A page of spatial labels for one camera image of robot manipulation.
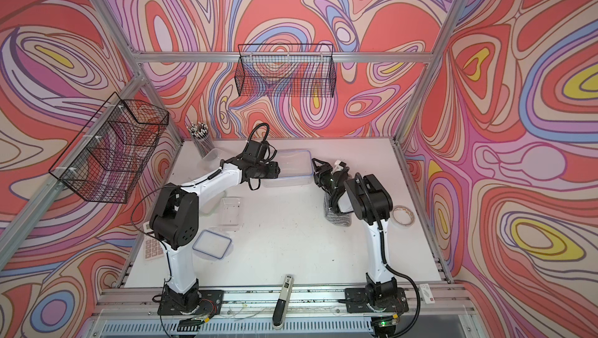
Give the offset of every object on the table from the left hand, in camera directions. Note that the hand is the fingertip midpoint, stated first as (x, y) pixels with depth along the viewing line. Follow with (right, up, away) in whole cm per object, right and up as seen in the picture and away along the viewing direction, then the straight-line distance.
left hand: (279, 172), depth 96 cm
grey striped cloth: (+24, -18, -5) cm, 31 cm away
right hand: (+13, +3, +5) cm, 14 cm away
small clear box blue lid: (-20, -17, -2) cm, 26 cm away
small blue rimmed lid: (-23, -25, -12) cm, 37 cm away
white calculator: (-45, -27, -12) cm, 54 cm away
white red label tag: (+50, -39, -21) cm, 67 cm away
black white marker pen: (+4, -39, -25) cm, 47 cm away
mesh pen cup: (-34, +15, +4) cm, 38 cm away
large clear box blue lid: (+7, +2, +8) cm, 10 cm away
